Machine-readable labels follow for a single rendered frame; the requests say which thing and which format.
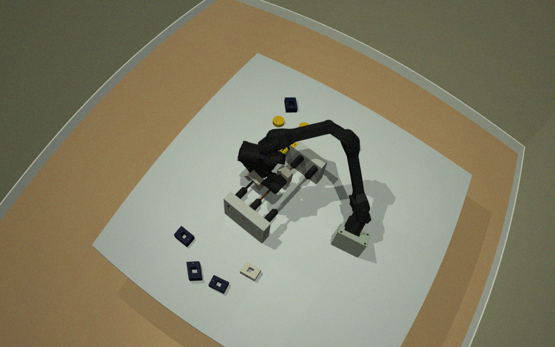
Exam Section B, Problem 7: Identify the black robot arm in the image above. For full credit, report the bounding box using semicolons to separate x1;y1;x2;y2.
238;120;371;237

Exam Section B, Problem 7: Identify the small beige block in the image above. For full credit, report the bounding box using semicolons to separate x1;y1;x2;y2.
240;261;261;281

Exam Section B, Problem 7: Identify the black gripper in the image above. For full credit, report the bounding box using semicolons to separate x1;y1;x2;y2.
242;162;287;194

